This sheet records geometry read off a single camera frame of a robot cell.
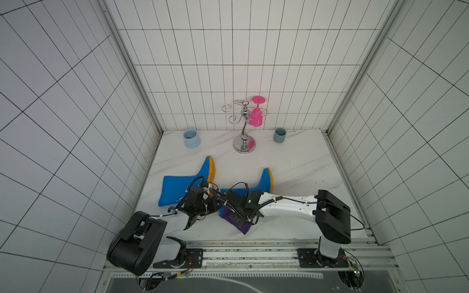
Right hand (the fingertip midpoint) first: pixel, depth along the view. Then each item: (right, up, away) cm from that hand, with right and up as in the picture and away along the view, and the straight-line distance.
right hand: (235, 210), depth 84 cm
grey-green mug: (+27, +37, +26) cm, 53 cm away
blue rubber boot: (+15, +11, +5) cm, 19 cm away
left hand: (-7, 0, +5) cm, 9 cm away
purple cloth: (-4, -1, -2) cm, 5 cm away
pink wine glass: (+12, +49, +26) cm, 57 cm away
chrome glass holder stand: (+6, +31, +30) cm, 44 cm away
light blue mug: (-27, +34, +25) cm, 50 cm away
